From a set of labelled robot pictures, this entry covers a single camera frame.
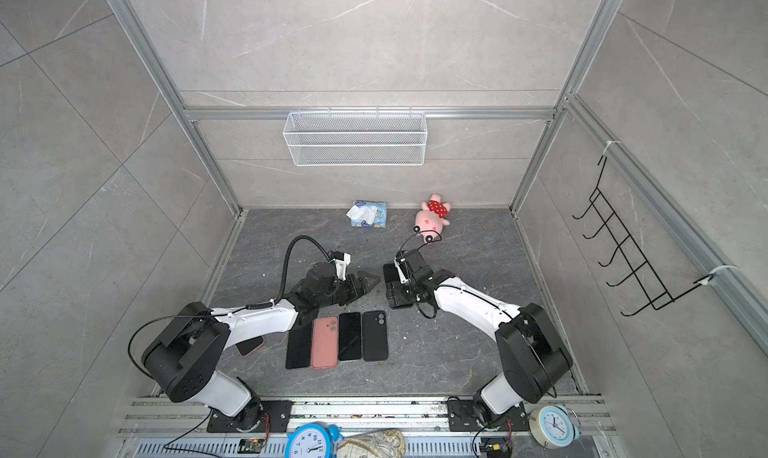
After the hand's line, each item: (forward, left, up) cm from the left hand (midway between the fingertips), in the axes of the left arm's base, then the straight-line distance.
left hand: (375, 278), depth 85 cm
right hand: (-1, -7, -6) cm, 9 cm away
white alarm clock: (-37, -41, -8) cm, 56 cm away
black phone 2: (-12, +8, -14) cm, 20 cm away
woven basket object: (-39, -2, -9) cm, 40 cm away
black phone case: (-12, +1, -12) cm, 17 cm away
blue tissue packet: (+32, +3, -7) cm, 33 cm away
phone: (-15, +22, -11) cm, 29 cm away
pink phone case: (-16, +15, -13) cm, 25 cm away
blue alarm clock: (-37, +15, -10) cm, 42 cm away
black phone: (+4, -5, -4) cm, 7 cm away
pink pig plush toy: (+28, -21, -6) cm, 36 cm away
